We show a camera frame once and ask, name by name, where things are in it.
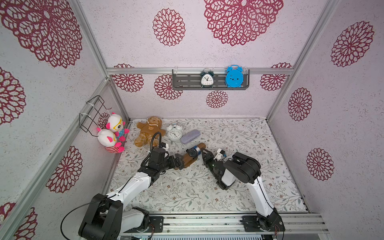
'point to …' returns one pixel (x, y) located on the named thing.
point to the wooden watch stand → (187, 160)
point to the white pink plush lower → (107, 138)
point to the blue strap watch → (197, 149)
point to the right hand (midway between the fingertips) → (200, 149)
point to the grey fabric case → (189, 135)
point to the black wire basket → (85, 119)
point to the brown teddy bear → (153, 124)
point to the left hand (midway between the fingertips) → (178, 159)
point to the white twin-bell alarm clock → (174, 131)
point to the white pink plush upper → (115, 124)
